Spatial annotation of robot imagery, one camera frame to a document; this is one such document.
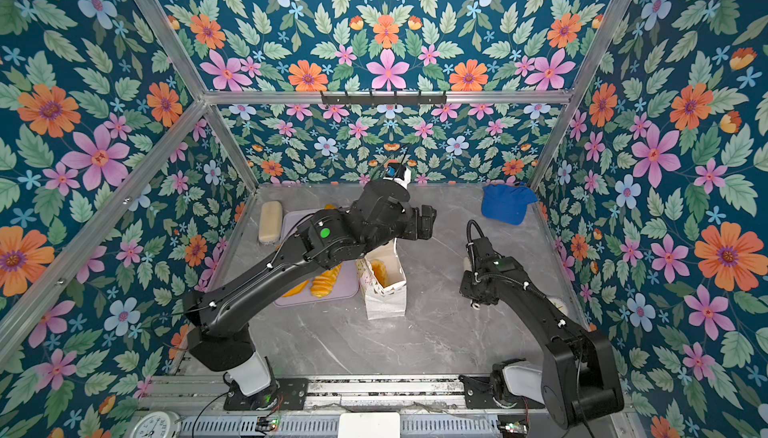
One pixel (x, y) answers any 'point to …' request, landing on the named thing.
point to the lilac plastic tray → (347, 285)
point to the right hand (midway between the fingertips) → (469, 289)
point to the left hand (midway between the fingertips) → (428, 207)
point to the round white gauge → (155, 424)
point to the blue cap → (506, 203)
